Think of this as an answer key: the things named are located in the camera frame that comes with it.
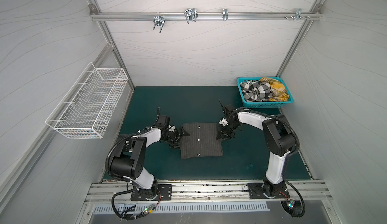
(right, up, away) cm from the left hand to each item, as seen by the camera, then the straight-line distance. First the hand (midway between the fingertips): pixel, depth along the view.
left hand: (188, 138), depth 90 cm
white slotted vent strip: (-26, -30, -18) cm, 44 cm away
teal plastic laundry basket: (+54, +21, +12) cm, 59 cm away
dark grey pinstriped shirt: (+8, -1, -3) cm, 8 cm away
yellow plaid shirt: (+63, +29, +14) cm, 70 cm away
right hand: (+20, +1, +2) cm, 20 cm away
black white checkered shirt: (+48, +30, +18) cm, 60 cm away
